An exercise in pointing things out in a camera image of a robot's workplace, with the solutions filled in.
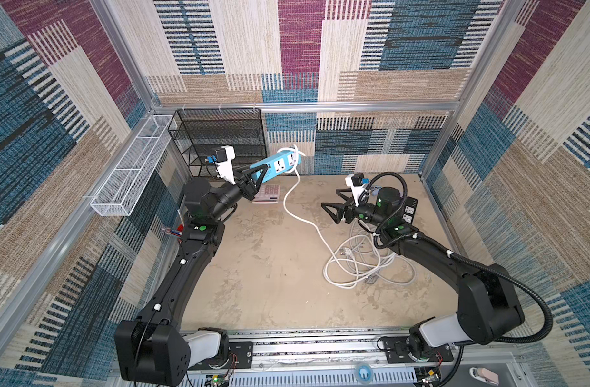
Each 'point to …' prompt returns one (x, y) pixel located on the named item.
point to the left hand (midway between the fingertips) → (264, 166)
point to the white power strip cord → (359, 256)
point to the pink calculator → (267, 194)
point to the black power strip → (409, 210)
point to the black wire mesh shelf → (197, 132)
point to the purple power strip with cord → (367, 260)
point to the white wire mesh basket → (122, 191)
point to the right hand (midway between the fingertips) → (333, 200)
